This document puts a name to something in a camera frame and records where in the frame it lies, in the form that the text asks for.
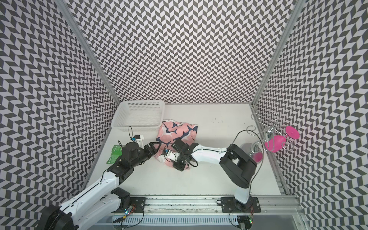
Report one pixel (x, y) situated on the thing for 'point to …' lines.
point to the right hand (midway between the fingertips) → (177, 166)
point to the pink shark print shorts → (167, 163)
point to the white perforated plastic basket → (144, 116)
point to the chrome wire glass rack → (272, 135)
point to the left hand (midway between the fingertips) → (159, 147)
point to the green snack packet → (116, 152)
